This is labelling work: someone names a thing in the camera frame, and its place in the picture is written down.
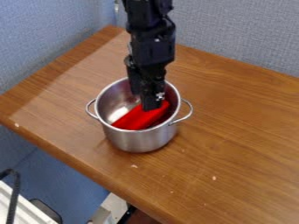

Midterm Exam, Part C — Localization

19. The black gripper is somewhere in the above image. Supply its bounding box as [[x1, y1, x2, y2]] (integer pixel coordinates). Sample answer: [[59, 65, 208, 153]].
[[124, 25, 175, 111]]

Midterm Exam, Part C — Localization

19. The stainless steel pot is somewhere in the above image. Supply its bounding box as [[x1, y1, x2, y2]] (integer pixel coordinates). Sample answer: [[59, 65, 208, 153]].
[[86, 78, 194, 153]]

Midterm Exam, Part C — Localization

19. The red rectangular block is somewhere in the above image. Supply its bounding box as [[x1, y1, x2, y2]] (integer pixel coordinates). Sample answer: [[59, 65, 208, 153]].
[[111, 101, 171, 130]]

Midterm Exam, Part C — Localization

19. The white appliance with black edge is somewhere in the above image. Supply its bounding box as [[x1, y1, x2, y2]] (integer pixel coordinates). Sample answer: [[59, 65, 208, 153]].
[[0, 180, 61, 224]]

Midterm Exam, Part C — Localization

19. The white table frame bracket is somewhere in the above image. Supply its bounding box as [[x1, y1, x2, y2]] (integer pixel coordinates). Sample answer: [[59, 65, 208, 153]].
[[86, 193, 136, 224]]

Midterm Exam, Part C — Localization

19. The black cable loop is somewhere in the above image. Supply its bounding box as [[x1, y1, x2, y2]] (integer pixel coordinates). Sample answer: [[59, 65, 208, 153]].
[[0, 169, 21, 224]]

